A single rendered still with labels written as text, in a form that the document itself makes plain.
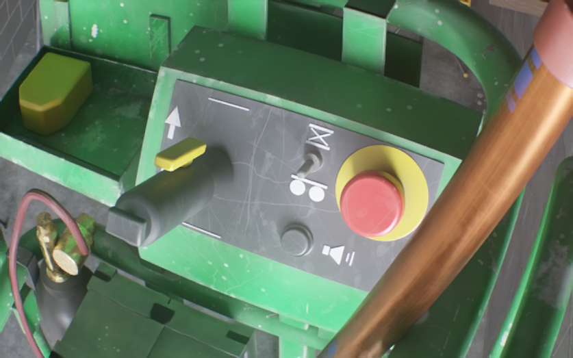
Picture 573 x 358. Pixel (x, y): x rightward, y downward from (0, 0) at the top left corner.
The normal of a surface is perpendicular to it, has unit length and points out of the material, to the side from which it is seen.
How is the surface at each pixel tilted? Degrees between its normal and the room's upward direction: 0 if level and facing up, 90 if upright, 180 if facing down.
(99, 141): 0
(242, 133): 58
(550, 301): 9
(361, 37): 90
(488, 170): 83
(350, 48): 90
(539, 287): 27
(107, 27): 90
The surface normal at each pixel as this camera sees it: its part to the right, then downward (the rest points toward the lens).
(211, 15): -0.40, 0.70
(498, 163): -0.66, 0.51
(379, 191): -0.32, 0.25
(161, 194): 0.61, -0.69
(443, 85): 0.01, -0.64
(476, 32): -0.37, -0.39
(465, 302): 0.43, -0.43
